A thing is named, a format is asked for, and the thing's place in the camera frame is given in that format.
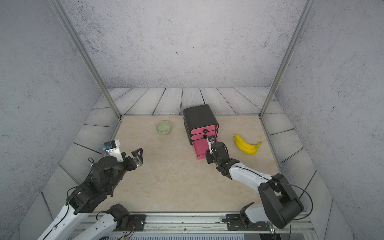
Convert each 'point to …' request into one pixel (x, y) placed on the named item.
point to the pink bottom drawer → (201, 146)
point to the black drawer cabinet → (197, 117)
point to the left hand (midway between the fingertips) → (137, 151)
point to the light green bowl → (163, 127)
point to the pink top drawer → (204, 130)
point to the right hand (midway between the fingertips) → (210, 149)
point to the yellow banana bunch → (247, 148)
